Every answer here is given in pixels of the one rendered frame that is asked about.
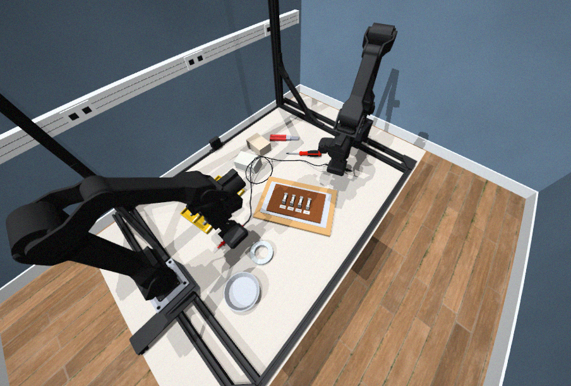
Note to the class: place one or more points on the beige block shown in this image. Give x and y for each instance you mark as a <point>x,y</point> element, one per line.
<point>258,144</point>

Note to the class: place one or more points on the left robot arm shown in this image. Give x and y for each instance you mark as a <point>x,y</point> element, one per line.
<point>362,97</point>

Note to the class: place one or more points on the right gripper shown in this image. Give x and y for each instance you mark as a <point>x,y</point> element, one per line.
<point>232,233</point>

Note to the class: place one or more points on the red and black screwdriver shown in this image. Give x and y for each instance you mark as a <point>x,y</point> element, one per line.
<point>311,153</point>

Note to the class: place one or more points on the white rectangular block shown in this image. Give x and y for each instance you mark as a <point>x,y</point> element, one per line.
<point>244,159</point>

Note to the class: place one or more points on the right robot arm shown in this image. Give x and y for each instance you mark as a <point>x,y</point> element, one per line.
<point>41,233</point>

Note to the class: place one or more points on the red-handled pliers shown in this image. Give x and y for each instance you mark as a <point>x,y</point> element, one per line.
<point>283,138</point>

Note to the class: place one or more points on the yellow tray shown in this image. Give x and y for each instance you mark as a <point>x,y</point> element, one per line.
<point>197,220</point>

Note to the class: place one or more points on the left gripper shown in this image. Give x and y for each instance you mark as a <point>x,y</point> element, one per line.
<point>338,166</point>

